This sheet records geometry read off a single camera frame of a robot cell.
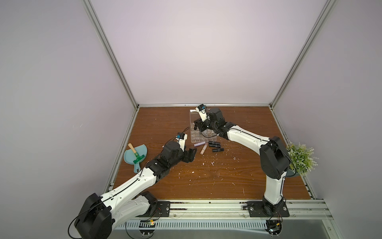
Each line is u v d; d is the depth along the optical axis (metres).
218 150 0.93
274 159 0.49
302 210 0.74
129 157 0.93
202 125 0.79
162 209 0.73
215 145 0.95
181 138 0.70
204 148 0.94
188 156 0.70
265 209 0.65
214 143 0.97
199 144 0.97
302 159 0.72
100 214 0.39
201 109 0.78
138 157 0.90
